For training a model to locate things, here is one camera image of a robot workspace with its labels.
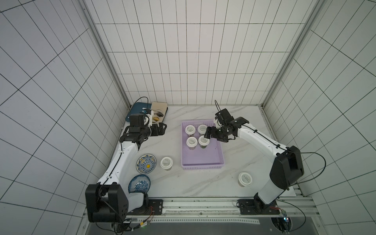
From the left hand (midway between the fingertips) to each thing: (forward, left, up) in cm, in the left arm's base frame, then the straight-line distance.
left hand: (158, 128), depth 83 cm
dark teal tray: (+32, +26, -18) cm, 45 cm away
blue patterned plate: (-26, +9, -16) cm, 32 cm away
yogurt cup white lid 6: (-24, -48, -12) cm, 55 cm away
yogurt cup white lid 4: (-2, -27, -11) cm, 29 cm away
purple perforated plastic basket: (-9, -32, -19) cm, 38 cm away
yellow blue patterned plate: (-14, +8, -18) cm, 24 cm away
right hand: (-3, -27, -5) cm, 28 cm away
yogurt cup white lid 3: (-2, -19, -12) cm, 23 cm away
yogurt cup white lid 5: (-16, -5, -12) cm, 20 cm away
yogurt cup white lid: (+8, -18, -12) cm, 23 cm away
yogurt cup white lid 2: (+8, -26, -12) cm, 30 cm away
